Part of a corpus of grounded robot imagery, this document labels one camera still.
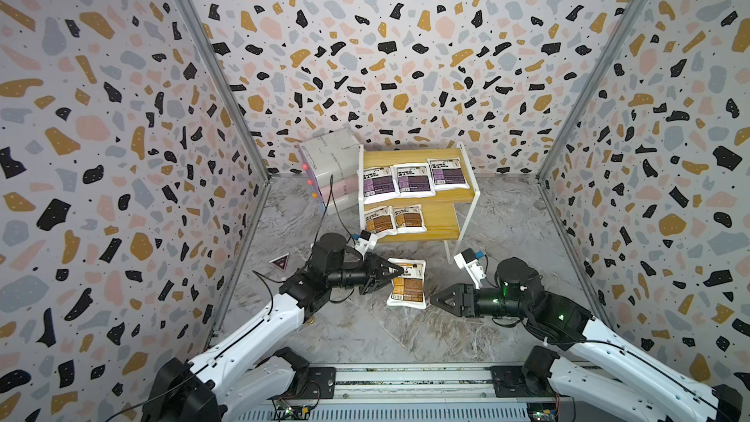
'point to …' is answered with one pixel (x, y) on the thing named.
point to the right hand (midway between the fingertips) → (436, 304)
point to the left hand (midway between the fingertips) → (404, 273)
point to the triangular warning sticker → (281, 262)
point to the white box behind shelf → (333, 155)
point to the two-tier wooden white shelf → (446, 214)
